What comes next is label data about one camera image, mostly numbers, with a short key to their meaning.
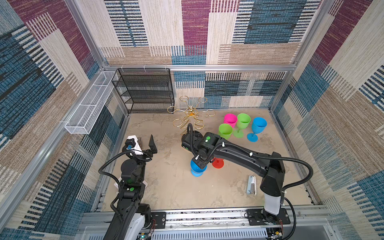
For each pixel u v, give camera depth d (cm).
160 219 73
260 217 74
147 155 66
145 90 110
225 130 93
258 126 91
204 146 53
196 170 73
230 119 95
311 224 73
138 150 57
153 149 68
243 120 96
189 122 85
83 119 92
